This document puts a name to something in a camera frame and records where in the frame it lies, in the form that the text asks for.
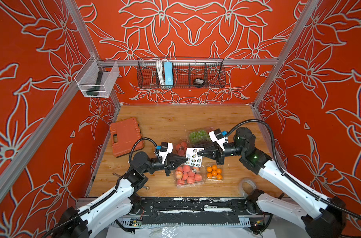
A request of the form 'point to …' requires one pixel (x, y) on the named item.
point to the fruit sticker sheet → (193, 159)
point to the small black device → (199, 81)
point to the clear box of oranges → (214, 172)
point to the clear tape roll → (246, 186)
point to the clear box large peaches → (188, 176)
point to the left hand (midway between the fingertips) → (185, 159)
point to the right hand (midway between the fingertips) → (199, 151)
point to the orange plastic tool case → (125, 134)
